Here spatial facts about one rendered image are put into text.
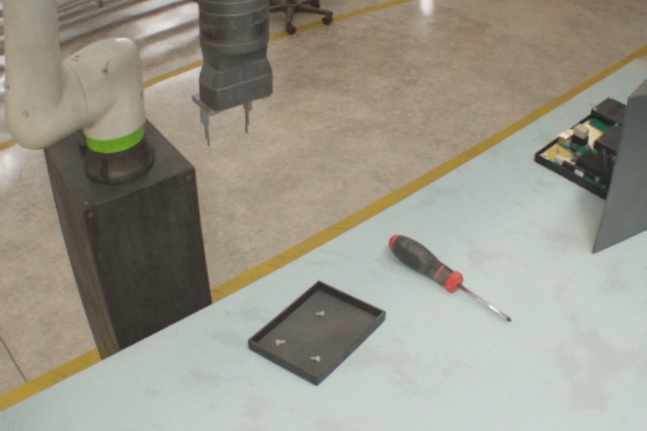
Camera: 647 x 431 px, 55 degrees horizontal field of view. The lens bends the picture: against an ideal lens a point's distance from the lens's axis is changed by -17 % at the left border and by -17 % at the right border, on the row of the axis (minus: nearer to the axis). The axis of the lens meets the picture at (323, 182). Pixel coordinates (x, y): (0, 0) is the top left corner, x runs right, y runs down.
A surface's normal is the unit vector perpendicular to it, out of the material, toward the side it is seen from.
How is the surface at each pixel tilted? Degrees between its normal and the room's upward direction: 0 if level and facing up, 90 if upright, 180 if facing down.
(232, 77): 87
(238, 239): 0
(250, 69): 87
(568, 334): 0
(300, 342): 0
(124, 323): 90
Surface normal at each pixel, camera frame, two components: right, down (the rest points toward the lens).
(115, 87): 0.77, 0.33
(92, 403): 0.00, -0.83
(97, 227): 0.58, 0.45
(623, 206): 0.39, 0.51
